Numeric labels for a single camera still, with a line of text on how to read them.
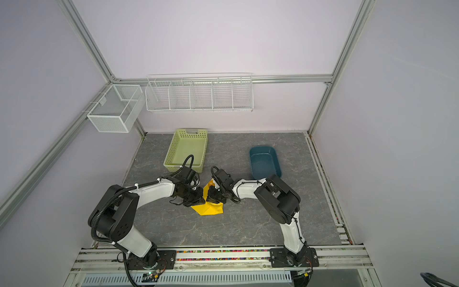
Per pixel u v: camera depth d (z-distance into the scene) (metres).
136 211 0.50
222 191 0.74
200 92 1.02
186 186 0.76
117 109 0.96
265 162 1.06
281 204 0.51
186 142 1.16
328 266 0.73
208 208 0.87
